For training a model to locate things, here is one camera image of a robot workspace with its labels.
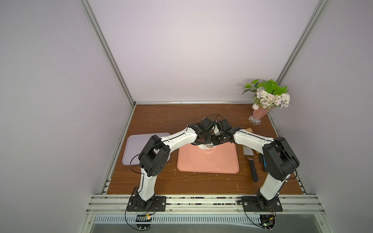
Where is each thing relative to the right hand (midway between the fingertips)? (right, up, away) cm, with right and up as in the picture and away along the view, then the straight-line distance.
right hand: (213, 136), depth 93 cm
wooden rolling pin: (+28, +3, +6) cm, 28 cm away
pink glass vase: (+33, +11, +10) cm, 36 cm away
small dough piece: (-4, -6, -3) cm, 8 cm away
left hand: (-3, -1, -3) cm, 4 cm away
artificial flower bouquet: (+31, +27, -9) cm, 42 cm away
